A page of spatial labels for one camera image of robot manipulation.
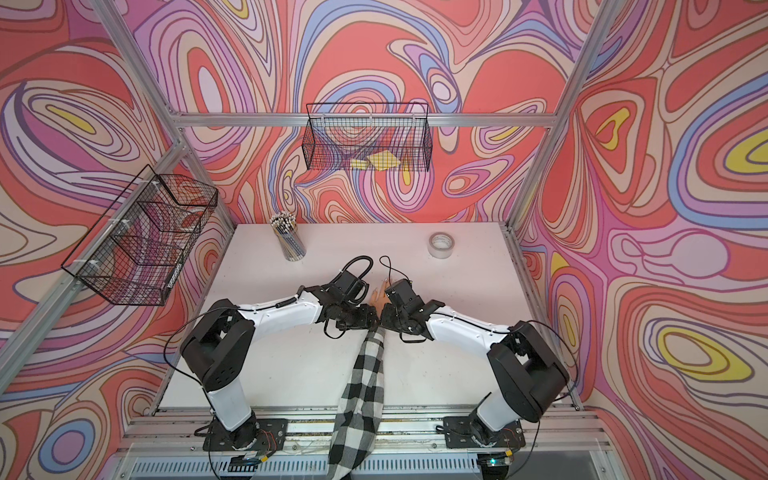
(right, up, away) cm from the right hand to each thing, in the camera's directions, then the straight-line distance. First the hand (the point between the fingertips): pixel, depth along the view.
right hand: (386, 326), depth 88 cm
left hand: (-3, 0, +1) cm, 4 cm away
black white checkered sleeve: (-6, -18, -16) cm, 25 cm away
